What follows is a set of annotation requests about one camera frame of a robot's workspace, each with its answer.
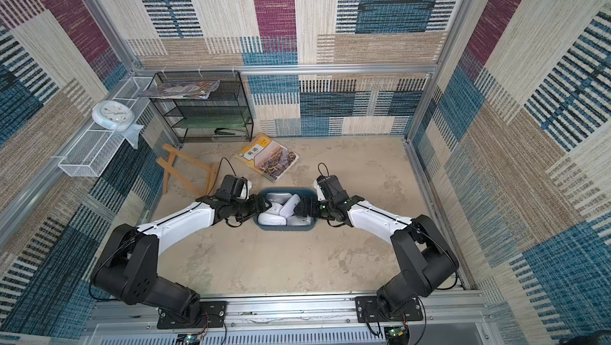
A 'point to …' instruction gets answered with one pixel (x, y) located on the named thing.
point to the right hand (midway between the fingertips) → (305, 207)
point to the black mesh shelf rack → (204, 104)
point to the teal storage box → (303, 192)
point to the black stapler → (220, 133)
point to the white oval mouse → (273, 219)
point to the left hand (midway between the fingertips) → (265, 206)
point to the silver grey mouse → (278, 197)
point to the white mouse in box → (275, 208)
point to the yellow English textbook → (267, 156)
